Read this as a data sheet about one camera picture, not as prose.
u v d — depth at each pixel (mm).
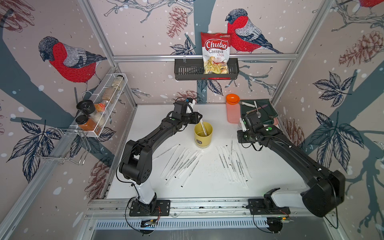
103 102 713
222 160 901
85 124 600
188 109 724
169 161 901
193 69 1068
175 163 886
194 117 778
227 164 880
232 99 1185
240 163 883
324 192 382
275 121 1080
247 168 872
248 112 1185
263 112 1143
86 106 619
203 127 919
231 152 925
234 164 883
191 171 857
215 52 826
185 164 880
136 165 468
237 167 876
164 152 931
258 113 1141
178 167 873
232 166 876
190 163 880
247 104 1190
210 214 728
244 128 658
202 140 876
